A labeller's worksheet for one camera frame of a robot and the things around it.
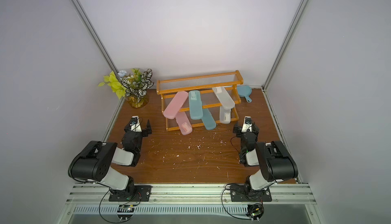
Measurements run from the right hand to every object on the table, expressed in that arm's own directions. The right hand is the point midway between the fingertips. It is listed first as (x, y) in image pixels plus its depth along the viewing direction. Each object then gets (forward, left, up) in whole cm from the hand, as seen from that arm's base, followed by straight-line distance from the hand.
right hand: (247, 120), depth 88 cm
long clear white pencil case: (+10, +12, +5) cm, 16 cm away
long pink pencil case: (+6, +43, +7) cm, 44 cm away
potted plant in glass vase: (+14, +69, +14) cm, 72 cm away
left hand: (-2, +64, +1) cm, 64 cm away
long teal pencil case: (+6, +31, +7) cm, 33 cm away
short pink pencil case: (+1, +39, -6) cm, 39 cm away
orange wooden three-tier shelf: (+8, +36, +7) cm, 37 cm away
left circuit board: (-46, +63, -12) cm, 79 cm away
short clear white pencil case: (+8, +12, -7) cm, 16 cm away
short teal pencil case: (+4, +23, -8) cm, 24 cm away
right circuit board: (-43, +1, -12) cm, 45 cm away
